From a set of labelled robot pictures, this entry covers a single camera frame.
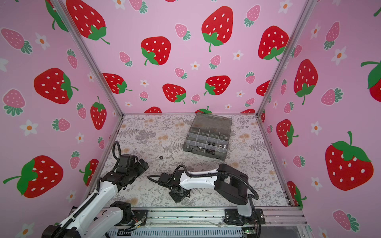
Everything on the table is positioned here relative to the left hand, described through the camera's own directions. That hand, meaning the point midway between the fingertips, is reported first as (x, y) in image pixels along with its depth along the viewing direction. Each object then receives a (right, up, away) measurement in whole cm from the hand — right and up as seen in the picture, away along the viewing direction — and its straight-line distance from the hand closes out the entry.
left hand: (144, 167), depth 86 cm
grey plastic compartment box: (+41, +18, +30) cm, 54 cm away
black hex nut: (+8, +4, +10) cm, 13 cm away
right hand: (+21, -17, -6) cm, 27 cm away
